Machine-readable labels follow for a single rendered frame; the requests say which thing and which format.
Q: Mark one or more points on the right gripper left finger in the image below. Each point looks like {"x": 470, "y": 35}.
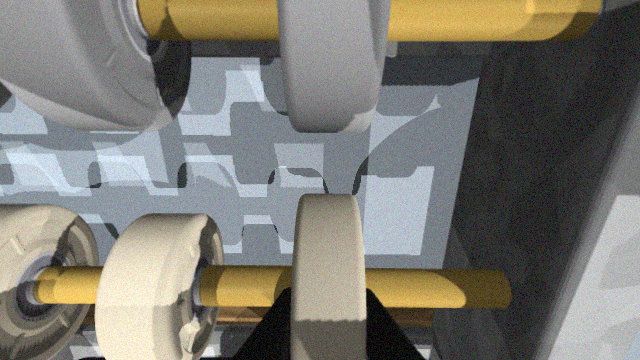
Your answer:
{"x": 270, "y": 340}

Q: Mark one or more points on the wooden block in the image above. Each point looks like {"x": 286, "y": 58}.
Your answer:
{"x": 252, "y": 315}

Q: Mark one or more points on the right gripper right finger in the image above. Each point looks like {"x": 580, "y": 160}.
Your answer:
{"x": 385, "y": 340}

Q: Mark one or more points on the cream wheel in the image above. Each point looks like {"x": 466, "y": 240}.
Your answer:
{"x": 328, "y": 286}
{"x": 34, "y": 237}
{"x": 147, "y": 303}

